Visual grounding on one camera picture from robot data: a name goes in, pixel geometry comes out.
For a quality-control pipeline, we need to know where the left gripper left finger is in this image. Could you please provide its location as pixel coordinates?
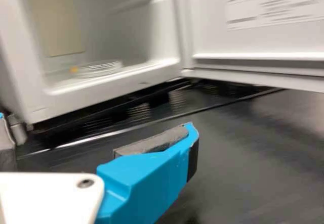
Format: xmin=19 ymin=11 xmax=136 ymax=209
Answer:
xmin=0 ymin=112 xmax=16 ymax=171

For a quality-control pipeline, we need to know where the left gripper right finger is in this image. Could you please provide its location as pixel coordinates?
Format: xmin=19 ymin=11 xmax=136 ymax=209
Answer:
xmin=96 ymin=122 xmax=200 ymax=224

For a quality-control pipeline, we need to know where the white incubator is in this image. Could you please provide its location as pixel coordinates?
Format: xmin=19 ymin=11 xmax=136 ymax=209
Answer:
xmin=0 ymin=0 xmax=189 ymax=144

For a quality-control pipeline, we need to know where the petri dish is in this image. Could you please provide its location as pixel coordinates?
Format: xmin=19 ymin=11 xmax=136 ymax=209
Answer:
xmin=59 ymin=60 xmax=124 ymax=80

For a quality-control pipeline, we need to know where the incubator door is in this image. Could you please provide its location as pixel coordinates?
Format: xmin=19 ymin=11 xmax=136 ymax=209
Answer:
xmin=176 ymin=0 xmax=324 ymax=93

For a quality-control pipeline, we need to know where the black platform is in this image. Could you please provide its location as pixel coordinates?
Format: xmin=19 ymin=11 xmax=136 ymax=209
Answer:
xmin=15 ymin=78 xmax=286 ymax=170

